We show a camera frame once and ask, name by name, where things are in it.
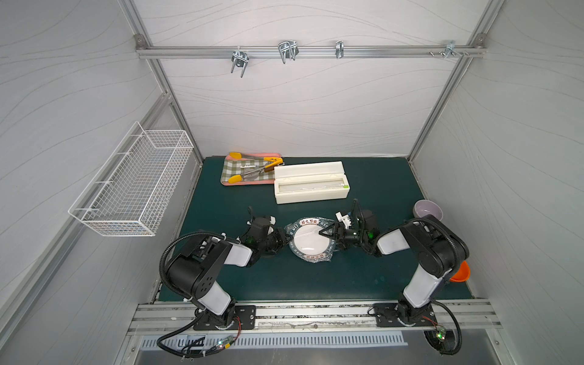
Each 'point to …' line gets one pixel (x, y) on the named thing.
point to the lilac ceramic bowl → (424, 207)
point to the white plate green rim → (307, 243)
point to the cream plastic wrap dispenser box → (310, 182)
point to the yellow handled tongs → (268, 163)
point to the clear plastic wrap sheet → (287, 230)
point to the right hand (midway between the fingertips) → (322, 236)
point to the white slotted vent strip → (218, 341)
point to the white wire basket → (127, 195)
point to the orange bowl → (463, 273)
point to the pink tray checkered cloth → (248, 170)
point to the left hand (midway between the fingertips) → (294, 237)
